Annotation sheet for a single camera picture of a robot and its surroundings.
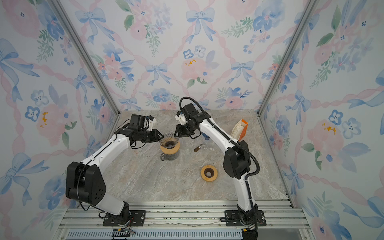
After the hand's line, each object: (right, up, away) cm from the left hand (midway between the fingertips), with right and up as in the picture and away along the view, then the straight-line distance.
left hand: (162, 135), depth 86 cm
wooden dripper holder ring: (+7, -9, +1) cm, 12 cm away
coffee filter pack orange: (+48, +2, +11) cm, 49 cm away
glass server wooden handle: (+20, -9, +8) cm, 23 cm away
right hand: (+8, +1, +1) cm, 8 cm away
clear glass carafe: (0, -14, +6) cm, 15 cm away
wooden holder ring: (+27, -23, +3) cm, 36 cm away
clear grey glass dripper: (+3, -4, +4) cm, 6 cm away
